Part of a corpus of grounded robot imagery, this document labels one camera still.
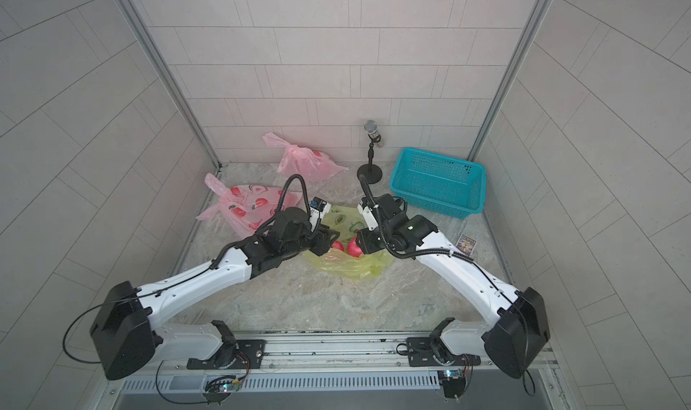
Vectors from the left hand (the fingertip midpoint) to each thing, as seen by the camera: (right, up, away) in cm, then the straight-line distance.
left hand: (338, 230), depth 78 cm
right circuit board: (+31, -38, -9) cm, 50 cm away
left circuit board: (-31, -39, -10) cm, 51 cm away
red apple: (+4, -7, +8) cm, 12 cm away
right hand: (+7, -3, -1) cm, 7 cm away
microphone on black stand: (+11, +18, +36) cm, 42 cm away
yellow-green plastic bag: (+2, 0, +18) cm, 18 cm away
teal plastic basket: (+40, +14, +35) cm, 54 cm away
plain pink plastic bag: (-16, +22, +24) cm, 36 cm away
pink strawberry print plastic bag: (-33, +5, +13) cm, 36 cm away
